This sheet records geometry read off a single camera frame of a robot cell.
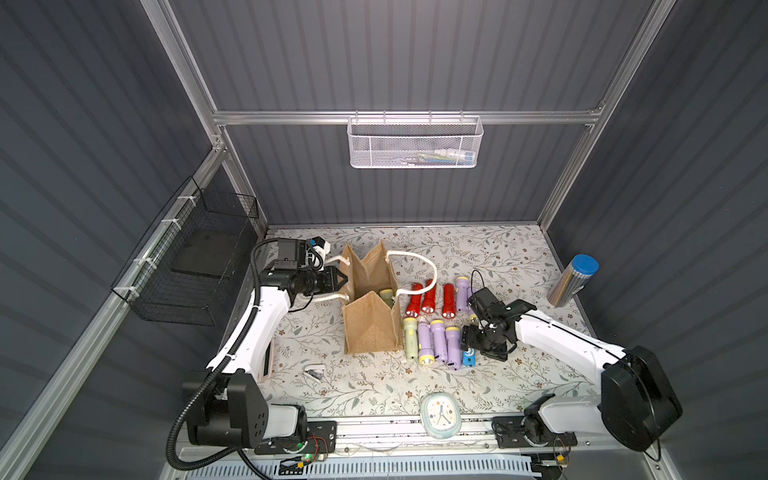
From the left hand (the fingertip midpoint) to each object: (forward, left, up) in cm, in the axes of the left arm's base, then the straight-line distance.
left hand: (345, 280), depth 81 cm
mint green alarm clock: (-30, -25, -16) cm, 42 cm away
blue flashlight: (-15, -35, -17) cm, 42 cm away
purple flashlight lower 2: (-10, -27, -16) cm, 33 cm away
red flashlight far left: (+1, -20, -16) cm, 26 cm away
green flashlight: (-11, -18, -16) cm, 27 cm away
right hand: (-14, -36, -15) cm, 42 cm away
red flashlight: (+5, -26, -18) cm, 32 cm away
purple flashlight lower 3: (-13, -31, -15) cm, 37 cm away
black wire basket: (+1, +36, +9) cm, 37 cm away
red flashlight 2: (+3, -32, -17) cm, 36 cm away
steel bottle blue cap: (+3, -66, -5) cm, 66 cm away
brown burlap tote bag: (-7, -7, -1) cm, 10 cm away
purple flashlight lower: (-11, -23, -17) cm, 30 cm away
